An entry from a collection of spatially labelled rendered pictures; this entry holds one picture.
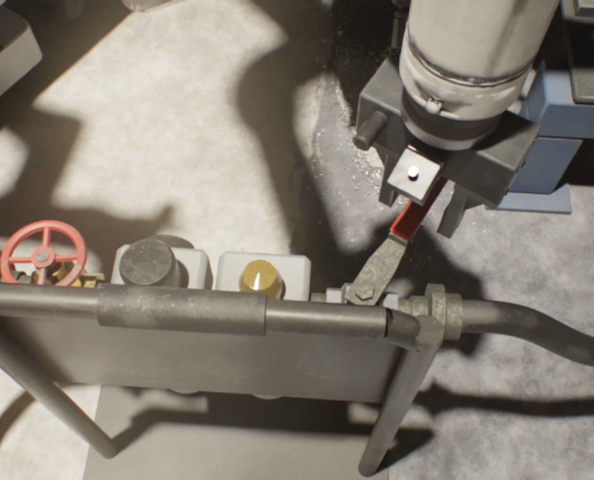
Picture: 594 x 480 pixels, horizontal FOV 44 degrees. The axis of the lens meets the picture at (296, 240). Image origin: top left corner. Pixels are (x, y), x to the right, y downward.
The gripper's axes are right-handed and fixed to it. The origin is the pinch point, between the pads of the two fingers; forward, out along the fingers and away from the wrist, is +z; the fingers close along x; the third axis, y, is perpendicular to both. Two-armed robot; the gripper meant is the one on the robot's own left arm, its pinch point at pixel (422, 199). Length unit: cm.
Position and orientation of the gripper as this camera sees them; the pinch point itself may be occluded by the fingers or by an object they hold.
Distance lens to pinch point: 68.2
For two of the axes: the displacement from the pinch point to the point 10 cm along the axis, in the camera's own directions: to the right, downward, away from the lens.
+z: 0.0, 4.6, 8.9
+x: 8.4, 4.8, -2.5
